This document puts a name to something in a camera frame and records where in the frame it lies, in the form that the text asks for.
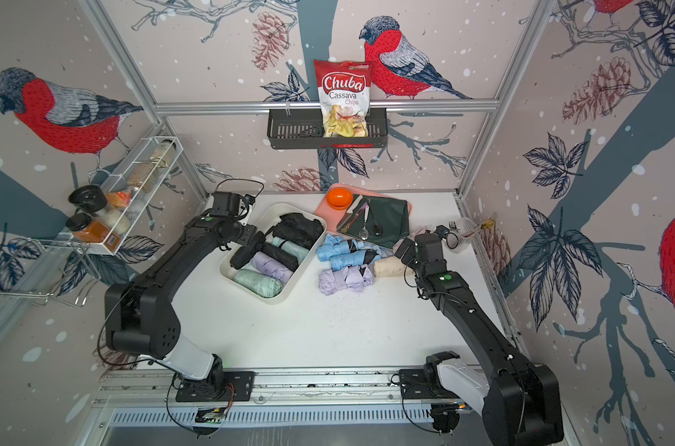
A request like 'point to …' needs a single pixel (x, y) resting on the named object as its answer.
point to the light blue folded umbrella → (335, 245)
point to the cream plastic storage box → (265, 216)
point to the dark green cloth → (387, 223)
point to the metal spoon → (363, 231)
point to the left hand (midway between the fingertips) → (246, 222)
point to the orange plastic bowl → (339, 198)
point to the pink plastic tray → (328, 218)
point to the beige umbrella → (390, 267)
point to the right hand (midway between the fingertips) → (411, 246)
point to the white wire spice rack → (130, 191)
